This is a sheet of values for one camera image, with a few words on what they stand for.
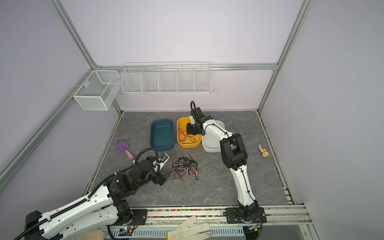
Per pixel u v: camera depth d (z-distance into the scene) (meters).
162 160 0.64
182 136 1.05
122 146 1.02
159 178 0.67
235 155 0.59
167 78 1.00
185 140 1.04
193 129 0.87
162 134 1.05
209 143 1.04
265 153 0.93
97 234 0.69
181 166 0.83
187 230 0.71
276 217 0.74
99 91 0.99
